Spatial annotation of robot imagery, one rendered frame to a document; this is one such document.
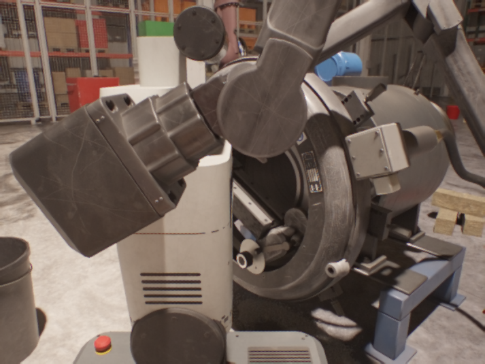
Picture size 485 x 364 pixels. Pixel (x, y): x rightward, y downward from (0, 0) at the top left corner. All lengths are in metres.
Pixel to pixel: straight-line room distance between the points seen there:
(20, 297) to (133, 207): 1.10
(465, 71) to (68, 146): 0.69
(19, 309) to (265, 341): 0.82
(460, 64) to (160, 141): 0.62
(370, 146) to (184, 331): 0.53
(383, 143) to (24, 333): 1.27
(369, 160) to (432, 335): 0.93
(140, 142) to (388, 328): 1.17
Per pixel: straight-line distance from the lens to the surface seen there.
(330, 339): 1.47
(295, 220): 1.03
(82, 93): 6.23
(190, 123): 0.33
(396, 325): 1.36
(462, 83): 0.80
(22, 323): 1.47
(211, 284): 0.57
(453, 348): 1.59
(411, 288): 1.35
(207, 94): 0.34
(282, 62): 0.31
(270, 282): 1.12
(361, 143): 0.84
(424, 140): 1.00
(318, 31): 0.33
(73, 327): 1.62
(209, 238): 0.52
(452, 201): 2.64
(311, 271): 0.99
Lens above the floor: 0.93
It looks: 17 degrees down
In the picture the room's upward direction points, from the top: straight up
